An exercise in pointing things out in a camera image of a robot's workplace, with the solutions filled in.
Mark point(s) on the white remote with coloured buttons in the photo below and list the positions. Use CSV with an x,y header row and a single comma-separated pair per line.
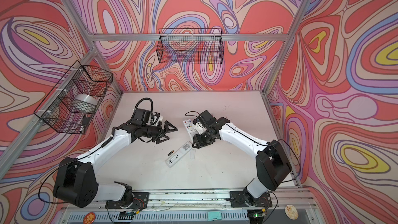
x,y
190,128

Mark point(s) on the white remote with back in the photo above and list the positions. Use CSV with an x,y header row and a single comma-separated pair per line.
x,y
177,155

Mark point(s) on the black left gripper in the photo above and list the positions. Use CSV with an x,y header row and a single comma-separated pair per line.
x,y
166,127

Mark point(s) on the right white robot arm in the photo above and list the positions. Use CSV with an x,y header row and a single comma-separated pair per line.
x,y
272,163

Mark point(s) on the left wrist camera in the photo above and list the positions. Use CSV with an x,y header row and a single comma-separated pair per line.
x,y
155,118

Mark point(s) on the black wire basket back wall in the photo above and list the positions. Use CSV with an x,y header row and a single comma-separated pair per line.
x,y
190,46

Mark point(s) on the green box on rail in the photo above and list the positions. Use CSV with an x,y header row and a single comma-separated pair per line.
x,y
214,216

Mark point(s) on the black wire basket left wall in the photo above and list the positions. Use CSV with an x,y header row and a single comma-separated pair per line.
x,y
58,112

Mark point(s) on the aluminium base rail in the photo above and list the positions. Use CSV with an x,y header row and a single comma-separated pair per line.
x,y
202,199

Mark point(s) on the silver tape roll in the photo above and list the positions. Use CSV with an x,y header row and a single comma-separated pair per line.
x,y
84,103

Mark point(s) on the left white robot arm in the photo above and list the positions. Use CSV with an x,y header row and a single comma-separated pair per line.
x,y
76,181

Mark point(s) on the black wire basket wall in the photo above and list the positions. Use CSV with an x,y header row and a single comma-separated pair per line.
x,y
190,46
58,112

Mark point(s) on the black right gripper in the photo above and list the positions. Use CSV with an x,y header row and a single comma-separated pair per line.
x,y
196,143

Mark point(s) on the red round sticker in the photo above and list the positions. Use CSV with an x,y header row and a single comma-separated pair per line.
x,y
89,218

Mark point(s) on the beige round disc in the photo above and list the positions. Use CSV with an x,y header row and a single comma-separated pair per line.
x,y
291,212

